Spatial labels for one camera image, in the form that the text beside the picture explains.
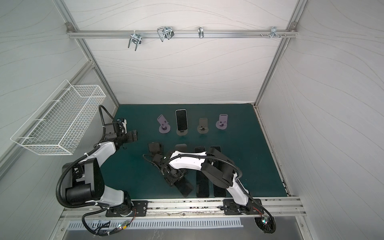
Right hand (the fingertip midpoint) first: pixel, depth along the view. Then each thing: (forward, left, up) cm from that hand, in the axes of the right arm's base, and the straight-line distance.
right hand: (179, 176), depth 84 cm
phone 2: (-5, -3, -2) cm, 6 cm away
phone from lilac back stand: (-3, -14, -2) cm, 14 cm away
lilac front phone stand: (+32, +14, +3) cm, 35 cm away
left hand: (+23, +32, +10) cm, 41 cm away
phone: (+34, +2, +14) cm, 37 cm away
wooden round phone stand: (+14, -1, +9) cm, 17 cm away
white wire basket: (+10, +54, +32) cm, 64 cm away
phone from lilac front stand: (+20, -23, 0) cm, 31 cm away
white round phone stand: (+31, +2, -1) cm, 31 cm away
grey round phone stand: (+32, -13, +4) cm, 35 cm away
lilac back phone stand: (+37, -26, +3) cm, 46 cm away
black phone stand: (+13, +15, +9) cm, 21 cm away
